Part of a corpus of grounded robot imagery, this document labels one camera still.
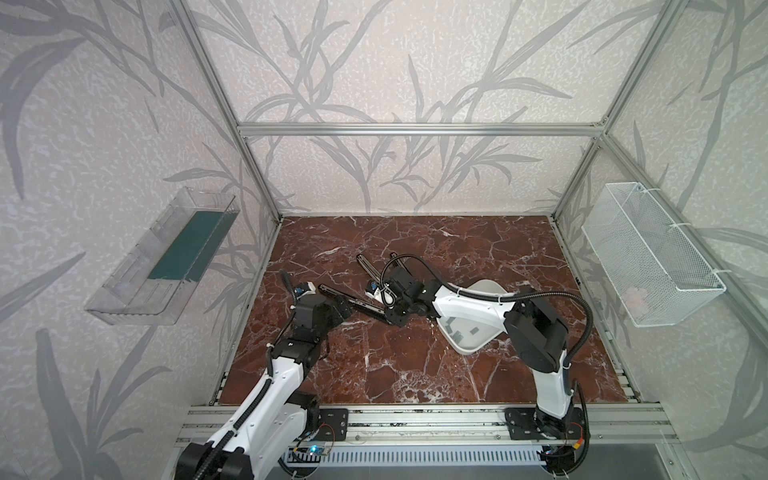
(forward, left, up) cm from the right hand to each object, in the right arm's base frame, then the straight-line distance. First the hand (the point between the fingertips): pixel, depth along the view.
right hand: (388, 298), depth 91 cm
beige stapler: (+14, +7, -3) cm, 16 cm away
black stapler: (+1, +11, -3) cm, 11 cm away
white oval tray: (-9, -24, -5) cm, 26 cm away
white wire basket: (-9, -59, +28) cm, 66 cm away
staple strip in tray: (-8, -26, -5) cm, 28 cm away
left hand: (-1, +13, +6) cm, 15 cm away
